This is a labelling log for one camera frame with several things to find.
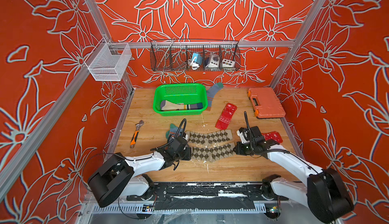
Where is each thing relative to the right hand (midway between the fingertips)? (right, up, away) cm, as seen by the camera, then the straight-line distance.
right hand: (231, 149), depth 84 cm
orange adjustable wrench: (-58, +7, +10) cm, 60 cm away
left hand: (-22, -2, +2) cm, 22 cm away
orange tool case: (+30, +26, +21) cm, 45 cm away
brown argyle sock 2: (-10, -3, +1) cm, 11 cm away
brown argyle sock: (-13, +4, +8) cm, 16 cm away
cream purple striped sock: (-40, +24, +23) cm, 52 cm away
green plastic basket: (-31, +34, +30) cm, 55 cm away
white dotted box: (0, +52, +10) cm, 53 cm away
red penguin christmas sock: (+29, +6, +9) cm, 31 cm away
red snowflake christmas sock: (+1, +16, +17) cm, 23 cm away
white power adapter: (-9, +52, +6) cm, 53 cm away
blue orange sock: (-7, +35, +34) cm, 49 cm away
